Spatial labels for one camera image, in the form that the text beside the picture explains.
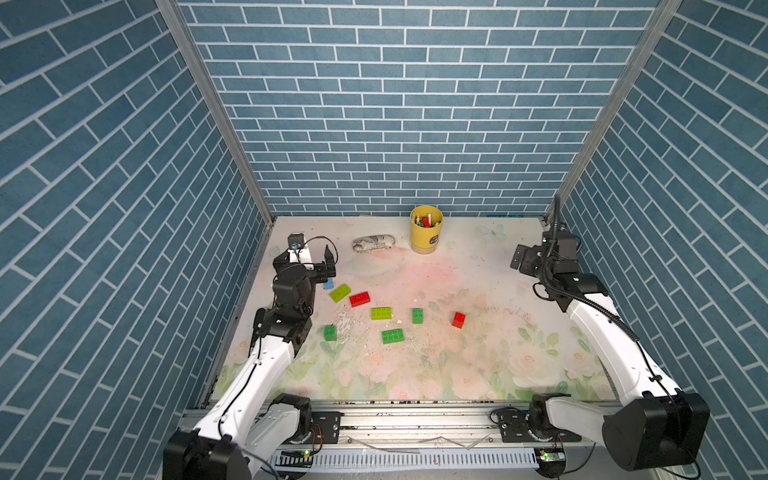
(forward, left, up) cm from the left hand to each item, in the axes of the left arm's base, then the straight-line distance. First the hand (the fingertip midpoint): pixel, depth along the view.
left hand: (318, 248), depth 78 cm
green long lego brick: (-13, -20, -25) cm, 35 cm away
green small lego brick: (-7, -27, -23) cm, 37 cm away
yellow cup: (+22, -31, -13) cm, 40 cm away
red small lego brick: (-9, -40, -22) cm, 47 cm away
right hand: (+1, -60, -3) cm, 60 cm away
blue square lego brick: (+5, +2, -26) cm, 27 cm away
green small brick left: (-13, -1, -23) cm, 27 cm away
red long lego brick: (-1, -9, -25) cm, 27 cm away
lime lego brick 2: (-5, -17, -25) cm, 31 cm away
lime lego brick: (+2, -2, -26) cm, 26 cm away
